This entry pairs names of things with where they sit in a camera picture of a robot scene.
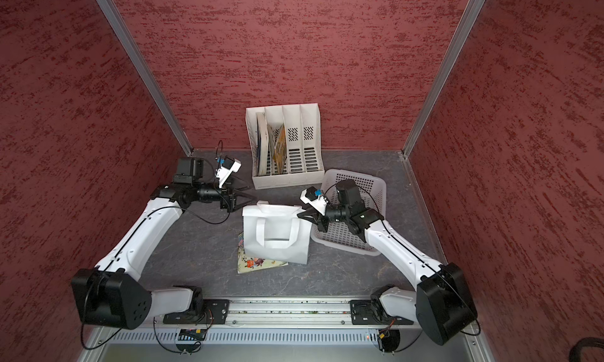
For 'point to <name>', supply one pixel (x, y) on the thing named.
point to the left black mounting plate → (215, 312)
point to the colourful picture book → (247, 263)
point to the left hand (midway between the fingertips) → (250, 197)
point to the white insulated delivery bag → (275, 234)
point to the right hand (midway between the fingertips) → (301, 217)
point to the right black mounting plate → (365, 312)
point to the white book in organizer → (263, 144)
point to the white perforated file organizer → (304, 164)
